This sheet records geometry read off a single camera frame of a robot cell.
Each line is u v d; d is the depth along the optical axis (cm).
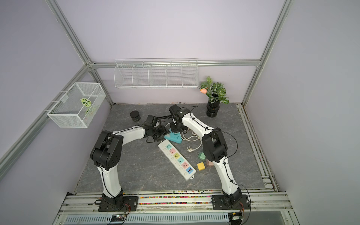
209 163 86
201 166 85
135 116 108
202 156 89
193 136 99
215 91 88
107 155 52
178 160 87
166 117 112
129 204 74
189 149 91
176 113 73
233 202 64
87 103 79
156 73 99
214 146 57
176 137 96
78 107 83
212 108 106
